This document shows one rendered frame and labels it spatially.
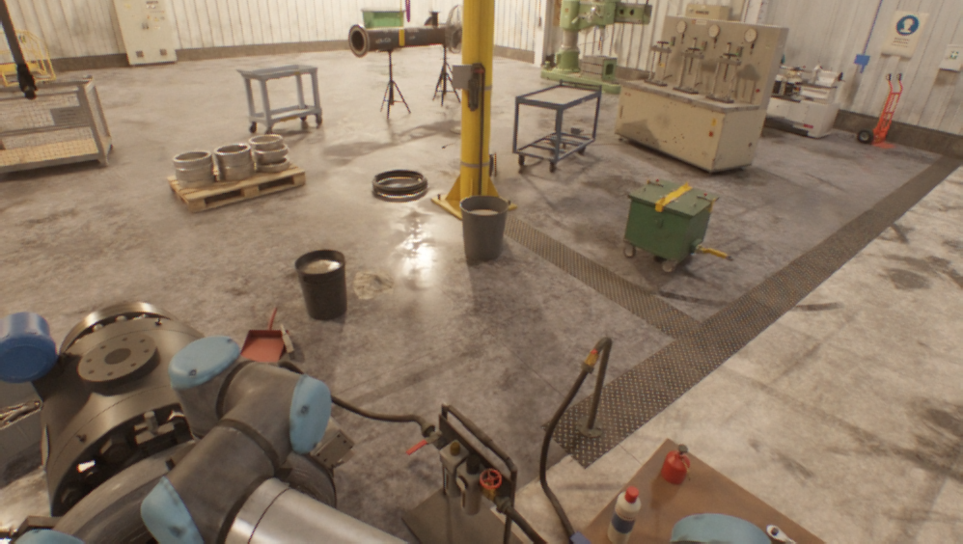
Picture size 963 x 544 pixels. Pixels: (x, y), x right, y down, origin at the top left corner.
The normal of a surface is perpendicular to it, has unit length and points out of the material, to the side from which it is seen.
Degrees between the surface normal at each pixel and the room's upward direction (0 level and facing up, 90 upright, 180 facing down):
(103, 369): 0
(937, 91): 90
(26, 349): 90
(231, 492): 10
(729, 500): 0
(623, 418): 0
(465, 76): 90
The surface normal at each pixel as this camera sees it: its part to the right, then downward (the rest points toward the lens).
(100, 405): -0.17, -0.76
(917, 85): -0.81, 0.26
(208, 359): -0.06, -0.89
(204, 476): 0.17, -0.83
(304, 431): 0.98, 0.13
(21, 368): 0.68, 0.36
